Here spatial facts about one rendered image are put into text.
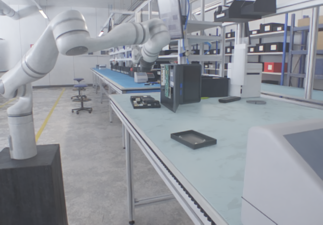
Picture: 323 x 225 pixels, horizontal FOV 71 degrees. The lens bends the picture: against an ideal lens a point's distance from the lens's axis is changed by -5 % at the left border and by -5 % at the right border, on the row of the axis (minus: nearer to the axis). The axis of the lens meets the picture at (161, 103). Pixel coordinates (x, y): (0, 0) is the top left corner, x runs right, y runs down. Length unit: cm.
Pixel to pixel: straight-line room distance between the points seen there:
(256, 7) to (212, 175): 102
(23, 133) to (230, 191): 81
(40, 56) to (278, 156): 68
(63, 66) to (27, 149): 1130
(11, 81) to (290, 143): 86
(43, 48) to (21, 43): 1178
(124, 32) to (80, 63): 1154
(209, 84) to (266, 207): 121
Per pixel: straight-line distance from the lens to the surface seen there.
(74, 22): 67
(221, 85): 153
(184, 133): 73
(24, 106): 102
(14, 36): 1264
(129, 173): 178
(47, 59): 79
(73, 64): 1226
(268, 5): 141
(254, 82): 156
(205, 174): 50
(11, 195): 106
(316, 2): 128
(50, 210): 106
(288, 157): 28
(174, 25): 245
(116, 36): 72
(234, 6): 141
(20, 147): 105
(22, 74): 87
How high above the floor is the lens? 122
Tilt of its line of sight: 10 degrees down
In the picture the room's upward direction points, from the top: straight up
